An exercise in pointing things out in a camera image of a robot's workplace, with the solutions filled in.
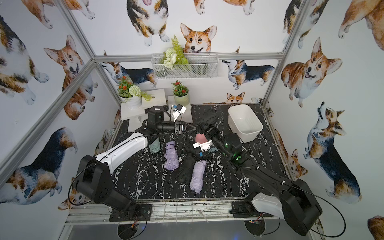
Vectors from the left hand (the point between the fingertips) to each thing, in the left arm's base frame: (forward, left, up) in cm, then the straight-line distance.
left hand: (195, 126), depth 73 cm
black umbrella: (-7, +6, -26) cm, 27 cm away
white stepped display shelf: (+25, +42, -23) cm, 54 cm away
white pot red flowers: (+24, +38, -1) cm, 45 cm away
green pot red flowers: (+26, +9, -2) cm, 28 cm away
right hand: (+2, -4, +4) cm, 6 cm away
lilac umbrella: (-16, -1, -24) cm, 29 cm away
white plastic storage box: (+22, -34, -27) cm, 49 cm away
